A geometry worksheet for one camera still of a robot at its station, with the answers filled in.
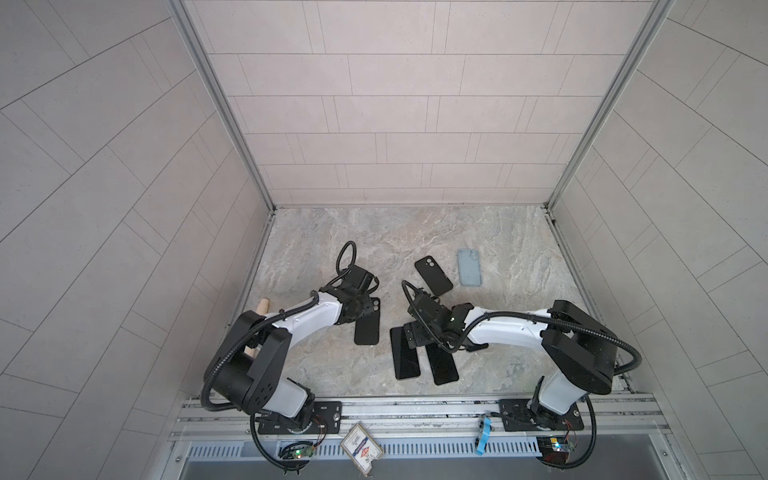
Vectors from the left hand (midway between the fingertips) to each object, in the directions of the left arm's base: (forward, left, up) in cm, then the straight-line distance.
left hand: (372, 303), depth 91 cm
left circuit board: (-36, +14, +4) cm, 39 cm away
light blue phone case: (+14, -32, -1) cm, 35 cm away
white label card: (-36, 0, +3) cm, 36 cm away
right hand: (-10, -12, -1) cm, 16 cm away
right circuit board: (-36, -44, 0) cm, 57 cm away
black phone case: (-8, +1, +1) cm, 8 cm away
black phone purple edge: (-17, -10, +2) cm, 20 cm away
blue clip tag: (-34, -28, +4) cm, 44 cm away
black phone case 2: (+10, -19, 0) cm, 22 cm away
